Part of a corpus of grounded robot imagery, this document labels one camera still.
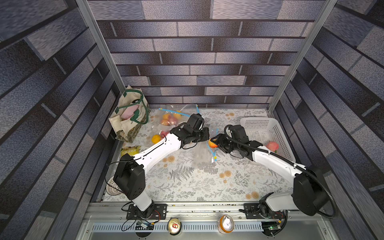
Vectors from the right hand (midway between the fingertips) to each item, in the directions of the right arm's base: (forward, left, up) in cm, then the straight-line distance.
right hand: (211, 141), depth 84 cm
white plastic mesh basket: (+19, -39, -15) cm, 46 cm away
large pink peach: (+2, -39, -8) cm, 40 cm away
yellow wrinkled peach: (+20, +31, -7) cm, 38 cm away
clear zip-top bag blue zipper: (+37, +17, -12) cm, 43 cm away
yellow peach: (+26, +32, -8) cm, 42 cm away
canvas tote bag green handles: (+17, +51, +3) cm, 54 cm away
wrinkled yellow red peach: (-3, 0, +1) cm, 3 cm away
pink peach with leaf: (+22, +26, -7) cm, 35 cm away
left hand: (0, 0, +6) cm, 6 cm away
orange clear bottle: (-39, -4, -4) cm, 39 cm away
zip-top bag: (-1, +4, -16) cm, 16 cm away
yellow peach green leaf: (+26, +23, -7) cm, 35 cm away
